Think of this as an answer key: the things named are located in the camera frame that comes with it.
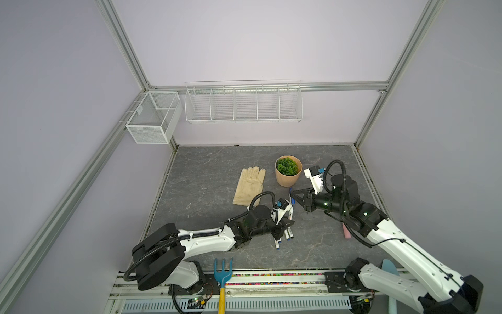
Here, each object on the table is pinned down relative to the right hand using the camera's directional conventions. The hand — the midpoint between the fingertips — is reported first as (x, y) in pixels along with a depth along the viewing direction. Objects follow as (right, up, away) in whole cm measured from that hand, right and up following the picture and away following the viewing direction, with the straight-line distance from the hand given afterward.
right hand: (292, 195), depth 70 cm
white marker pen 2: (-4, -23, +12) cm, 27 cm away
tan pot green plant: (+2, +9, +26) cm, 28 cm away
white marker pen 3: (0, -20, +15) cm, 25 cm away
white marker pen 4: (+2, -19, +16) cm, 25 cm away
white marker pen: (0, -7, +2) cm, 7 cm away
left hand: (+1, -12, +6) cm, 13 cm away
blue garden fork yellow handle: (-26, -32, +5) cm, 42 cm away
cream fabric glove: (-17, 0, +32) cm, 36 cm away
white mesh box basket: (-67, +36, +33) cm, 83 cm away
